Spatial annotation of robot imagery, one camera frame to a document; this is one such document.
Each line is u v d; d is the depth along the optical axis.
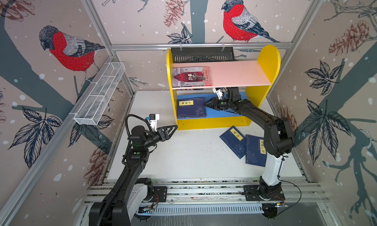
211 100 0.83
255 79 0.73
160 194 0.73
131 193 0.57
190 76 0.71
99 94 0.79
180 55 0.95
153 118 0.71
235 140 0.93
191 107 0.91
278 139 0.51
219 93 0.86
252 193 0.73
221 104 0.81
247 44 0.98
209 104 0.89
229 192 0.75
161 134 0.67
